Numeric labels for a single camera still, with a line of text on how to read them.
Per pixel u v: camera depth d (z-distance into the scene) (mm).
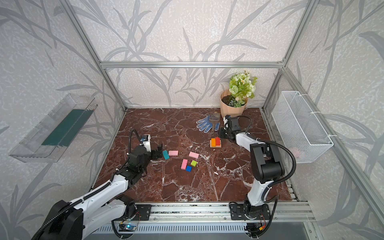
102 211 534
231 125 772
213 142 990
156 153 752
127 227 707
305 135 608
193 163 906
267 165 489
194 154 941
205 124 1111
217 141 990
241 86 951
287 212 754
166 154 932
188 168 880
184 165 890
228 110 1019
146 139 726
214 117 1116
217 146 971
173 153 943
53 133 655
